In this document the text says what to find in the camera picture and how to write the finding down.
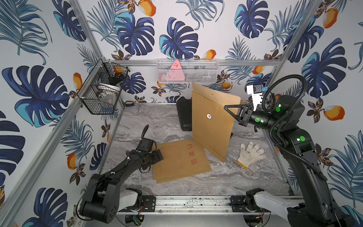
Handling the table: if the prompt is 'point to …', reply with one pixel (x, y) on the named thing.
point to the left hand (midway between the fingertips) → (157, 157)
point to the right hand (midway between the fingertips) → (225, 105)
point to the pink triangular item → (175, 73)
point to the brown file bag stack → (181, 159)
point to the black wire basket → (100, 92)
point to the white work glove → (250, 154)
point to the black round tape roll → (129, 103)
